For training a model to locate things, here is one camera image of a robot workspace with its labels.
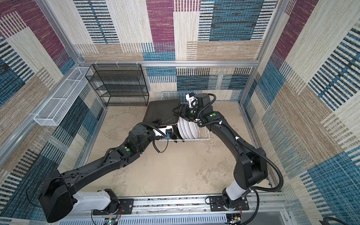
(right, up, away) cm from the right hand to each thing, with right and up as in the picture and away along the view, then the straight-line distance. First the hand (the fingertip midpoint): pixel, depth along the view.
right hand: (174, 114), depth 77 cm
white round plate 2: (+10, -8, +10) cm, 16 cm away
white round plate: (+14, -10, +14) cm, 22 cm away
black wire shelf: (-44, +23, +32) cm, 59 cm away
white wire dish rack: (+13, -8, -17) cm, 23 cm away
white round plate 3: (+7, -8, +10) cm, 15 cm away
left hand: (-9, -1, -3) cm, 9 cm away
